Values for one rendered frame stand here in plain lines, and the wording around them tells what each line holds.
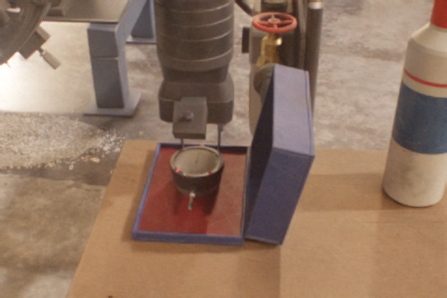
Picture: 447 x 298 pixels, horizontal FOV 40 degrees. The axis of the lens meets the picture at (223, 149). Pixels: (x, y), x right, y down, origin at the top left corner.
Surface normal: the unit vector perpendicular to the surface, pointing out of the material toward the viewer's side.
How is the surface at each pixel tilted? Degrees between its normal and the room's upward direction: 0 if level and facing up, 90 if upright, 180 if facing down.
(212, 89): 87
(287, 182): 90
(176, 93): 87
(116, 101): 90
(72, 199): 0
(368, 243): 0
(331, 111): 0
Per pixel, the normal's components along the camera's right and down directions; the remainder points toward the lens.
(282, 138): 0.21, -0.80
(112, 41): -0.07, 0.56
